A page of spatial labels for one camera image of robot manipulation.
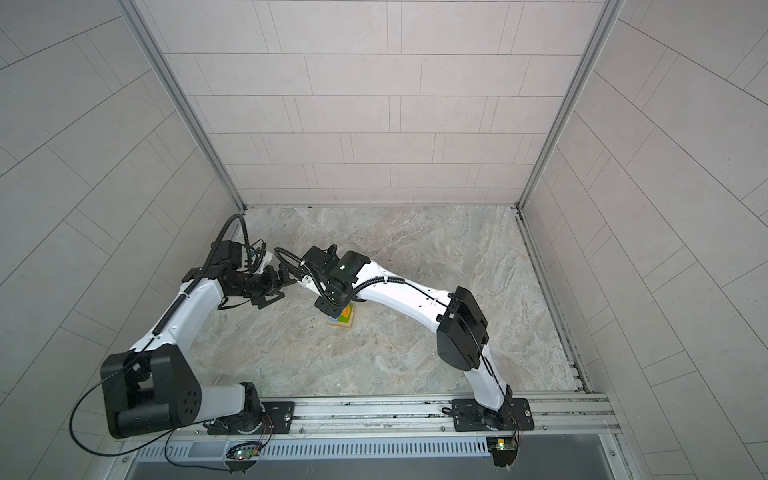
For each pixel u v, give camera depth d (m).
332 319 0.85
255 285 0.70
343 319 0.86
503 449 0.68
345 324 0.86
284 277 0.72
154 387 0.40
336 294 0.56
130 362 0.40
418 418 0.72
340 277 0.54
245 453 0.64
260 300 0.72
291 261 0.59
